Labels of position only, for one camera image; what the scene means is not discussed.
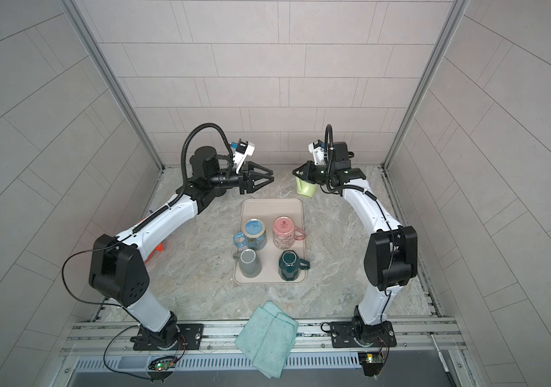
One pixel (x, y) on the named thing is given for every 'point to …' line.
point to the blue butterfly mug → (254, 235)
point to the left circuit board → (163, 365)
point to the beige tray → (267, 209)
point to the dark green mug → (290, 265)
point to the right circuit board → (371, 362)
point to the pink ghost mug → (284, 232)
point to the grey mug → (250, 266)
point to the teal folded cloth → (268, 339)
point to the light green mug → (305, 188)
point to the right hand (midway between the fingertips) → (295, 170)
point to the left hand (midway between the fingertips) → (272, 178)
